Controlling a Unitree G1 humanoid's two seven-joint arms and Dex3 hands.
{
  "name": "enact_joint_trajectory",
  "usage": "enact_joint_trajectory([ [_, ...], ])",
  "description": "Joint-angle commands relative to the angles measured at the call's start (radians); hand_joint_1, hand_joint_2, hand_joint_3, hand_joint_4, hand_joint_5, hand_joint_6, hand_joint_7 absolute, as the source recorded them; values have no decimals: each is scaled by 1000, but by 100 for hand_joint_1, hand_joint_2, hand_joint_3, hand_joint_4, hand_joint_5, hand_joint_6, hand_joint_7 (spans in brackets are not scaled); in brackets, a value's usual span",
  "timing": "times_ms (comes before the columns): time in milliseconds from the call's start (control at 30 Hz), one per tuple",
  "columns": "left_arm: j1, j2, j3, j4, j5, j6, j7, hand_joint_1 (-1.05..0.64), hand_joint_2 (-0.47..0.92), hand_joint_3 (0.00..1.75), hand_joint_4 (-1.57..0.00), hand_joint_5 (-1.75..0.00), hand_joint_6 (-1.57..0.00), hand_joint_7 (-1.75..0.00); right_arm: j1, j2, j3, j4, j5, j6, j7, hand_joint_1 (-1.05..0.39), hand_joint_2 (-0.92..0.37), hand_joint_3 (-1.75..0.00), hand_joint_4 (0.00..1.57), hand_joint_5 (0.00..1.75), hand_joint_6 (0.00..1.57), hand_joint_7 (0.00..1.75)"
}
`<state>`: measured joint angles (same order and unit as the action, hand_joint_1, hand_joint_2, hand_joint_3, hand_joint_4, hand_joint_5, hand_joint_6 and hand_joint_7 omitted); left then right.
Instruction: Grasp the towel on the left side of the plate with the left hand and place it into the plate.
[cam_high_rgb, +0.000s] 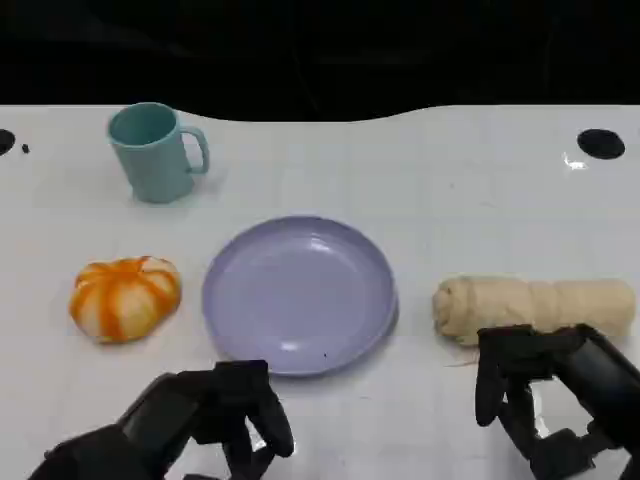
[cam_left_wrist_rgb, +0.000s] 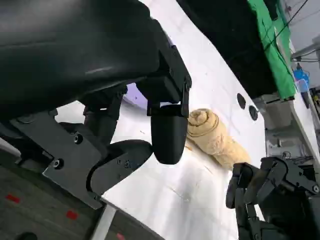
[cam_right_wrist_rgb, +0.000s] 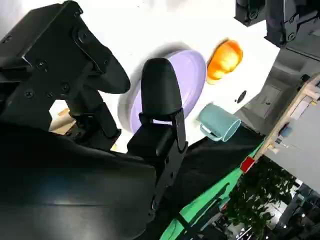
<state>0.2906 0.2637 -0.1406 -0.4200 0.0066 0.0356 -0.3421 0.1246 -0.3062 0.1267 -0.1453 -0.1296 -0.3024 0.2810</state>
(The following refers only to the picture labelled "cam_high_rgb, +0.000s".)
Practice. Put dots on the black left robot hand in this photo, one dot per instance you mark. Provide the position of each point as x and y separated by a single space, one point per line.
200 405

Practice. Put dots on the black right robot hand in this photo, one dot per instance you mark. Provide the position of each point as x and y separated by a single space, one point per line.
575 380

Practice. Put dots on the orange and white bread roll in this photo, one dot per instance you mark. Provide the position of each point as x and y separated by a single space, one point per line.
125 300

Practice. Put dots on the lilac plate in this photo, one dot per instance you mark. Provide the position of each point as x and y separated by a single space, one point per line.
300 295

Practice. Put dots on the pale green mug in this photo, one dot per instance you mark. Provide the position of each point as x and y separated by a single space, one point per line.
150 165

